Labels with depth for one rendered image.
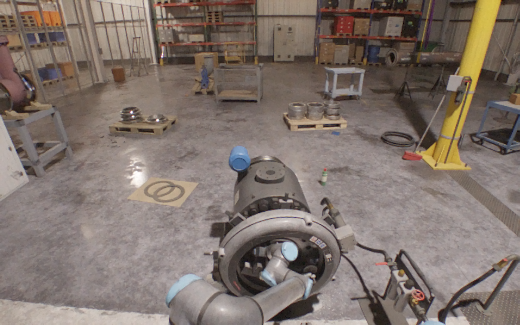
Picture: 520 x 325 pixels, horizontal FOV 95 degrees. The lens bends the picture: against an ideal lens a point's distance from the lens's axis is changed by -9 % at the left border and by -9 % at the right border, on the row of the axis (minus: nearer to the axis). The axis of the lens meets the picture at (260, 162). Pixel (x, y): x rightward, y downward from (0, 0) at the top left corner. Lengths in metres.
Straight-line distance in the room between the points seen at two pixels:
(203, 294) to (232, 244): 0.75
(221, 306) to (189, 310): 0.09
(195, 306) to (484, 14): 4.45
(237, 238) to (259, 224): 0.15
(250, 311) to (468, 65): 4.27
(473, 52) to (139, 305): 4.77
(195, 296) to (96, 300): 1.88
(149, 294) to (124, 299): 0.20
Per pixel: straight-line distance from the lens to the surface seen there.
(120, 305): 2.51
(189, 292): 0.82
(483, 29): 4.56
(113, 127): 6.16
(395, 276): 2.03
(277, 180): 1.88
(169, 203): 3.39
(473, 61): 4.57
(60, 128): 5.23
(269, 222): 1.44
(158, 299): 2.43
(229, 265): 1.62
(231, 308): 0.78
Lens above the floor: 1.89
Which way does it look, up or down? 27 degrees down
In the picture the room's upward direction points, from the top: straight up
